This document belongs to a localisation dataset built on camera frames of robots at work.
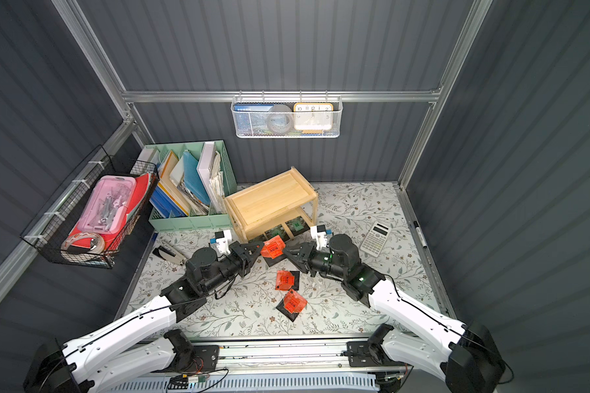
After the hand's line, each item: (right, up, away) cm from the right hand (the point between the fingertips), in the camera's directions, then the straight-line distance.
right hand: (288, 251), depth 69 cm
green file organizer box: (-38, +23, +25) cm, 51 cm away
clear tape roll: (-48, 0, -8) cm, 49 cm away
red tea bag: (-4, 0, +3) cm, 6 cm away
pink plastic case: (-54, +13, +3) cm, 56 cm away
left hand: (-7, +2, +1) cm, 8 cm away
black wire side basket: (-60, +9, -5) cm, 61 cm away
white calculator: (+34, 0, +30) cm, 46 cm away
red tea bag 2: (-2, -14, +20) cm, 25 cm away
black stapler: (-49, -6, +26) cm, 56 cm away
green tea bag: (-7, +3, +32) cm, 33 cm away
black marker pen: (+57, +1, +38) cm, 69 cm away
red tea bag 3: (0, -21, +15) cm, 26 cm away
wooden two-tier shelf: (-4, +13, +16) cm, 21 cm away
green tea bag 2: (+2, +5, +33) cm, 34 cm away
